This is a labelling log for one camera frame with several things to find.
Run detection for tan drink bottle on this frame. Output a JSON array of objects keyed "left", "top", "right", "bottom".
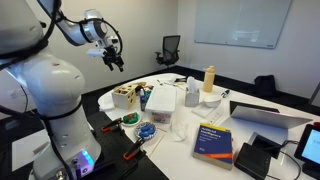
[{"left": 202, "top": 65, "right": 217, "bottom": 93}]

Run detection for green bottle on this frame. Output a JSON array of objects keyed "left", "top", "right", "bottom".
[{"left": 144, "top": 88, "right": 153, "bottom": 105}]

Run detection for black ribbed box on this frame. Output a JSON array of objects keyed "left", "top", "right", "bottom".
[{"left": 233, "top": 142, "right": 272, "bottom": 180}]

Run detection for crumpled white tissue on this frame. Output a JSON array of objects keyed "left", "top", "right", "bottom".
[{"left": 170, "top": 120, "right": 190, "bottom": 143}]

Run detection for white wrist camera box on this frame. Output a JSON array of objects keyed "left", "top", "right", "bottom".
[{"left": 86, "top": 48, "right": 107, "bottom": 58}]

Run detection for blue toy blocks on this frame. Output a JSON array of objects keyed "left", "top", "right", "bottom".
[{"left": 138, "top": 123, "right": 155, "bottom": 138}]

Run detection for black bag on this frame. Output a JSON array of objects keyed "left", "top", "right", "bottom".
[{"left": 253, "top": 74, "right": 278, "bottom": 99}]

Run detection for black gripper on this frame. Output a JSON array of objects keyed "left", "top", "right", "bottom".
[{"left": 101, "top": 45, "right": 125, "bottom": 73}]

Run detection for black office chair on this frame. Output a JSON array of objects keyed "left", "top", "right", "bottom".
[{"left": 154, "top": 34, "right": 182, "bottom": 70}]

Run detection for white napkin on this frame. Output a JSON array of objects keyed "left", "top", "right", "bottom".
[{"left": 191, "top": 103, "right": 221, "bottom": 119}]

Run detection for silver laptop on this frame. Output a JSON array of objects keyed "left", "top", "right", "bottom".
[{"left": 218, "top": 105, "right": 314, "bottom": 148}]

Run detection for black cable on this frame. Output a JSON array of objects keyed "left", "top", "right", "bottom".
[{"left": 266, "top": 139, "right": 303, "bottom": 180}]

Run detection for clear plastic box white lid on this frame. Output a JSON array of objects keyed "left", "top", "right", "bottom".
[{"left": 144, "top": 85, "right": 178, "bottom": 125}]

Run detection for white power strip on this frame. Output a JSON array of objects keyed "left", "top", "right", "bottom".
[{"left": 206, "top": 108, "right": 225, "bottom": 126}]

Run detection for black tablet lit screen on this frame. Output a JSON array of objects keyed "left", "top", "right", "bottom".
[{"left": 293, "top": 123, "right": 320, "bottom": 180}]

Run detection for wooden shape sorter box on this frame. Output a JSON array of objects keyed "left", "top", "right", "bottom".
[{"left": 110, "top": 83, "right": 141, "bottom": 111}]

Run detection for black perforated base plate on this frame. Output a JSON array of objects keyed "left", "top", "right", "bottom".
[{"left": 79, "top": 111, "right": 170, "bottom": 180}]

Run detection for white cloth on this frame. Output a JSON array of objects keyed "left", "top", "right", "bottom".
[{"left": 98, "top": 96, "right": 116, "bottom": 112}]

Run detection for green toy block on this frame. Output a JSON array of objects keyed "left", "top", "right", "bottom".
[{"left": 122, "top": 112, "right": 140, "bottom": 125}]

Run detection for white bowl green contents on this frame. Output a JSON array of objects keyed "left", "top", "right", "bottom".
[{"left": 120, "top": 112, "right": 143, "bottom": 128}]

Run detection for thin wooden stick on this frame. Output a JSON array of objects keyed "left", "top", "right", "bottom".
[{"left": 148, "top": 133, "right": 166, "bottom": 158}]

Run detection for grey tissue holder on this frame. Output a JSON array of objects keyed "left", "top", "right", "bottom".
[{"left": 184, "top": 88, "right": 201, "bottom": 108}]

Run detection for black power adapter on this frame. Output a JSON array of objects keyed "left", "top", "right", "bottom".
[{"left": 252, "top": 134, "right": 282, "bottom": 160}]

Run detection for wall whiteboard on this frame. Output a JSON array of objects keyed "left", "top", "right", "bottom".
[{"left": 194, "top": 0, "right": 294, "bottom": 50}]

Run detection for blue book orange stripe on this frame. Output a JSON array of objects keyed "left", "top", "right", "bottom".
[{"left": 192, "top": 122, "right": 234, "bottom": 171}]

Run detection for black orange spring clamp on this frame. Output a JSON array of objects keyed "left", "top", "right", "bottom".
[
  {"left": 122, "top": 136, "right": 147, "bottom": 162},
  {"left": 100, "top": 117, "right": 124, "bottom": 134}
]

